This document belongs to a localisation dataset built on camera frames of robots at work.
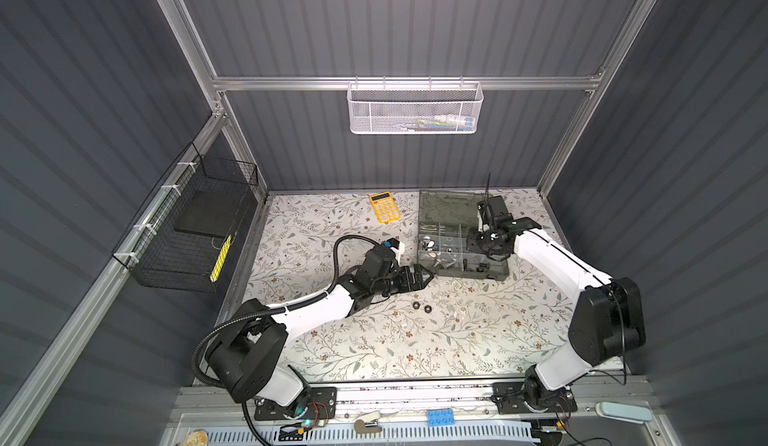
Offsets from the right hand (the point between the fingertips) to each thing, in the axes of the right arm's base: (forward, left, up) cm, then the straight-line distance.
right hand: (474, 245), depth 90 cm
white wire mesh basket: (+53, +16, +15) cm, 57 cm away
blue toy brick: (-43, +13, -10) cm, 46 cm away
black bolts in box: (-1, -4, -11) cm, 12 cm away
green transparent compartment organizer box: (+21, +5, -12) cm, 25 cm away
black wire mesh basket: (-5, +76, +17) cm, 78 cm away
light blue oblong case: (-42, -30, -9) cm, 52 cm away
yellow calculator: (+26, +28, -11) cm, 40 cm away
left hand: (-12, +16, +1) cm, 20 cm away
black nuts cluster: (-15, +14, -11) cm, 24 cm away
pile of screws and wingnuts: (+3, +7, -12) cm, 14 cm away
